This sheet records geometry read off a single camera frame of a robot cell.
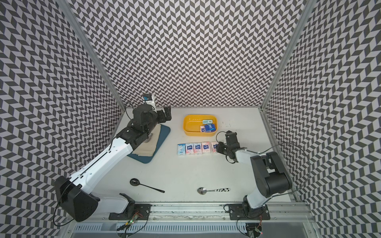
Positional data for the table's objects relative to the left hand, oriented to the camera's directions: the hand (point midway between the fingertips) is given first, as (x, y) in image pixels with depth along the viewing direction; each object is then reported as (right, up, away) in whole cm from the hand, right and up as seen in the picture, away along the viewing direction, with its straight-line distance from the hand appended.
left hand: (162, 109), depth 76 cm
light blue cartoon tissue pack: (+8, -24, +18) cm, 31 cm away
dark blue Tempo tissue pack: (+26, -11, +24) cm, 37 cm away
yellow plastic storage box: (+13, -9, +32) cm, 35 cm away
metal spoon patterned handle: (+21, -43, +2) cm, 48 cm away
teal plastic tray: (-5, -15, +24) cm, 29 cm away
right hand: (+31, -24, +20) cm, 44 cm away
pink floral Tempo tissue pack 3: (+29, -22, +19) cm, 41 cm away
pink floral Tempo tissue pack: (+13, -24, +18) cm, 33 cm away
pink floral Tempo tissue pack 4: (+21, -12, +26) cm, 36 cm away
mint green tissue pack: (+25, -7, +29) cm, 39 cm away
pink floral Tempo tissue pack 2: (+23, -23, +18) cm, 37 cm away
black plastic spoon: (-16, -40, +5) cm, 43 cm away
